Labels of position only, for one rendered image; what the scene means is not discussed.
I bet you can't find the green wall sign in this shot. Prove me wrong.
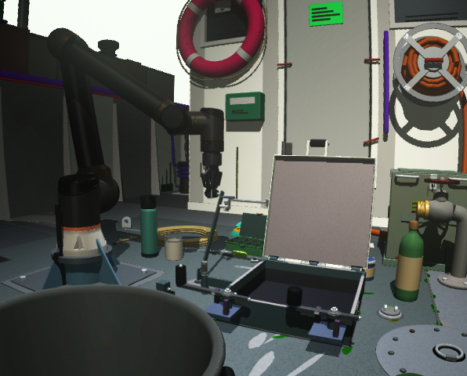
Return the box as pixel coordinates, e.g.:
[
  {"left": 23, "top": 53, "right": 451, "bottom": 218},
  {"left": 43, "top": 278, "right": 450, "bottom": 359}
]
[{"left": 308, "top": 1, "right": 345, "bottom": 27}]

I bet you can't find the green wall box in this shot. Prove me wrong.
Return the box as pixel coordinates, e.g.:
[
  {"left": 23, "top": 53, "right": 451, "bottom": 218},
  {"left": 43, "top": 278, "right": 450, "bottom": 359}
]
[{"left": 225, "top": 92, "right": 266, "bottom": 123}]

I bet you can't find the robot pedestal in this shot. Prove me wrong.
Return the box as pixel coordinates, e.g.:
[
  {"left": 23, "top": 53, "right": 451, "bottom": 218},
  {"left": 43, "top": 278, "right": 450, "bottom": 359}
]
[{"left": 1, "top": 225, "right": 166, "bottom": 293}]

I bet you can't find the purple vertical pipe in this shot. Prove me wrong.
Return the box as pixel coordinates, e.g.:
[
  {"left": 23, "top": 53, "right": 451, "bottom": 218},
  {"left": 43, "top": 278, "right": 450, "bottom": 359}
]
[{"left": 382, "top": 30, "right": 390, "bottom": 143}]

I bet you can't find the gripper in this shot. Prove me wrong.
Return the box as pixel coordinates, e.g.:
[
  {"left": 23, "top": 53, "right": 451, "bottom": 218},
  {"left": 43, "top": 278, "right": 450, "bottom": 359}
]
[{"left": 201, "top": 151, "right": 223, "bottom": 199}]

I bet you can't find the green flask bottle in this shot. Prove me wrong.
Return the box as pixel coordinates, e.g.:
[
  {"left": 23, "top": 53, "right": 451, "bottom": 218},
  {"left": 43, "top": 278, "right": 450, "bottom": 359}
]
[{"left": 139, "top": 195, "right": 159, "bottom": 259}]

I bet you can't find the large dark grey bucket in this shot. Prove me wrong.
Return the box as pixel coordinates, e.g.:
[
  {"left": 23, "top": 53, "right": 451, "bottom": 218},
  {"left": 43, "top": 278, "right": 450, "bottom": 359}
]
[{"left": 0, "top": 284, "right": 226, "bottom": 376}]

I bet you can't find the olive green locker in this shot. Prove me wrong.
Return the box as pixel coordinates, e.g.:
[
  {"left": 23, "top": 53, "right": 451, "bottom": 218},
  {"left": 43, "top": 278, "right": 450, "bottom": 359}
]
[{"left": 382, "top": 167, "right": 467, "bottom": 272}]

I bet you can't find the grey pipe elbow brass fitting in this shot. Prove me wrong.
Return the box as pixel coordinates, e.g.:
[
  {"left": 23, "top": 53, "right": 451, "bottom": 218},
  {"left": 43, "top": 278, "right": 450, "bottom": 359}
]
[{"left": 416, "top": 190, "right": 467, "bottom": 291}]

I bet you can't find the green bottle with tan label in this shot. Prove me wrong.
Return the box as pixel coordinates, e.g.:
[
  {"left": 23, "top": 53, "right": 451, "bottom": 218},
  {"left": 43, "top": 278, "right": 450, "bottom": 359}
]
[{"left": 393, "top": 219, "right": 425, "bottom": 303}]

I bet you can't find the small grey deck fitting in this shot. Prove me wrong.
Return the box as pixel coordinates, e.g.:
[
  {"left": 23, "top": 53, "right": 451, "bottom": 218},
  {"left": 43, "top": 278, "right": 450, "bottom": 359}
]
[{"left": 375, "top": 302, "right": 404, "bottom": 323}]

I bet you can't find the grey pin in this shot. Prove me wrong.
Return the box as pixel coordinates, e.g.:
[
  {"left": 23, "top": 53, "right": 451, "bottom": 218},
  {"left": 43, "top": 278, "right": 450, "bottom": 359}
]
[{"left": 222, "top": 197, "right": 270, "bottom": 212}]

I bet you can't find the black knobbed dog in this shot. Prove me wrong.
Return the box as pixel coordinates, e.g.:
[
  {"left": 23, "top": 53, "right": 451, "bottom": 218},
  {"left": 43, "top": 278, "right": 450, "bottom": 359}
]
[{"left": 175, "top": 263, "right": 254, "bottom": 303}]

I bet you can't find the tan rope coil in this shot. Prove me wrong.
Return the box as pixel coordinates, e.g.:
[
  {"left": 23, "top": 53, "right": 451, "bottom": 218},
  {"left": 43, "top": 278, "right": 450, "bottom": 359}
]
[{"left": 156, "top": 224, "right": 220, "bottom": 249}]

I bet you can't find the green tackle box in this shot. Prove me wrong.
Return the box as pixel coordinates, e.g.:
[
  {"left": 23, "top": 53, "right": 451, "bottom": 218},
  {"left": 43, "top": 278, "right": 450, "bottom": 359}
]
[{"left": 224, "top": 212, "right": 269, "bottom": 259}]

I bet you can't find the purple coiled hose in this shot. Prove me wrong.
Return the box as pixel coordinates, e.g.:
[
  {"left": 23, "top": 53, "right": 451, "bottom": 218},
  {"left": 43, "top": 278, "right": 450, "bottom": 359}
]
[{"left": 169, "top": 132, "right": 190, "bottom": 181}]

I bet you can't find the grey round deck plate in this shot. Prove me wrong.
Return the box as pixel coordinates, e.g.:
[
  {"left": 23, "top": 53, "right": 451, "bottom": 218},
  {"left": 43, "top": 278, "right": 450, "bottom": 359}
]
[{"left": 375, "top": 324, "right": 467, "bottom": 376}]

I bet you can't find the beige tin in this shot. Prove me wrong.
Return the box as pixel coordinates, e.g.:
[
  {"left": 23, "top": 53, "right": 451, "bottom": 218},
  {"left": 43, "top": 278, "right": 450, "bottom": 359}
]
[{"left": 164, "top": 236, "right": 185, "bottom": 262}]

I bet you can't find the grey cabin door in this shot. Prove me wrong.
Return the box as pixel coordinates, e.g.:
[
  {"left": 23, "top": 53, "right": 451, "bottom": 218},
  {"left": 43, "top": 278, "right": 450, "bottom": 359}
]
[{"left": 282, "top": 0, "right": 372, "bottom": 158}]

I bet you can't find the dark green hatch body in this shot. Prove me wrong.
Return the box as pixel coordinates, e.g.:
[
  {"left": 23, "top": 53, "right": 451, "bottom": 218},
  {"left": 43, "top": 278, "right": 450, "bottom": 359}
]
[{"left": 205, "top": 257, "right": 367, "bottom": 349}]

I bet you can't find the grey reel with orange hose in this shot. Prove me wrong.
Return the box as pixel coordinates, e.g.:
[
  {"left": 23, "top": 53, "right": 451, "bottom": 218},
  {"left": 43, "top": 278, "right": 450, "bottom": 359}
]
[{"left": 388, "top": 22, "right": 467, "bottom": 175}]

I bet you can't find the grey stay rod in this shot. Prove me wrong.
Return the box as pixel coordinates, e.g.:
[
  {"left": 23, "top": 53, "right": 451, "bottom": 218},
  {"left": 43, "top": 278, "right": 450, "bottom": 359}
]
[{"left": 196, "top": 190, "right": 266, "bottom": 289}]

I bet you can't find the grey hatch lid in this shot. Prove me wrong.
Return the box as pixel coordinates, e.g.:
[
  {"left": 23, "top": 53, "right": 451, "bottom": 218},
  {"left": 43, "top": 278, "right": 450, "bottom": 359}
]
[{"left": 262, "top": 154, "right": 377, "bottom": 272}]

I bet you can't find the dark cabin window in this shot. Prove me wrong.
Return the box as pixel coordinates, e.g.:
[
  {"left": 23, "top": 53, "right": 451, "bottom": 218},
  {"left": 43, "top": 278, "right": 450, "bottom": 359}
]
[
  {"left": 393, "top": 0, "right": 467, "bottom": 24},
  {"left": 204, "top": 0, "right": 262, "bottom": 42}
]

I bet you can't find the black bollard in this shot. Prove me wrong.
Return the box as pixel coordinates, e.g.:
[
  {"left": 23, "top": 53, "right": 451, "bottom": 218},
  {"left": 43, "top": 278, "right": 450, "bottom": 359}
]
[{"left": 97, "top": 38, "right": 120, "bottom": 56}]

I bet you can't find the grey lid handle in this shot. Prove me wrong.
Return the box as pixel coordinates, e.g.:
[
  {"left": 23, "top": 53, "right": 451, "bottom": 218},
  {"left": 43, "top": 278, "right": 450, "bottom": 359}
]
[{"left": 306, "top": 138, "right": 330, "bottom": 157}]

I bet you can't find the red valve handwheel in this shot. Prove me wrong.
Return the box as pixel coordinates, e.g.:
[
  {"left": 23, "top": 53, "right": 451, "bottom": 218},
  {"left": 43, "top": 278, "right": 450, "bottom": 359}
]
[{"left": 423, "top": 176, "right": 462, "bottom": 193}]

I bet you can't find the red and white life ring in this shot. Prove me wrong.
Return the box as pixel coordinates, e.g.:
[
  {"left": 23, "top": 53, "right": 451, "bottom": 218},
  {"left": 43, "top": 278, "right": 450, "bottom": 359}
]
[{"left": 176, "top": 0, "right": 266, "bottom": 78}]

